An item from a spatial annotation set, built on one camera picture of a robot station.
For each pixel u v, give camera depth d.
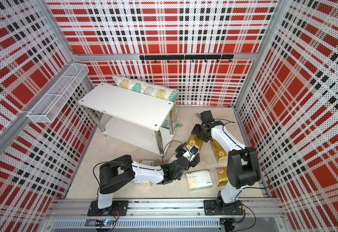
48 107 0.70
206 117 0.72
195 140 0.81
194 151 0.69
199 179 0.79
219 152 0.87
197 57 0.90
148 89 0.80
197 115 1.15
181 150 0.75
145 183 0.77
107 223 0.69
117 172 0.52
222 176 0.78
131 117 0.70
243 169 0.45
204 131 0.68
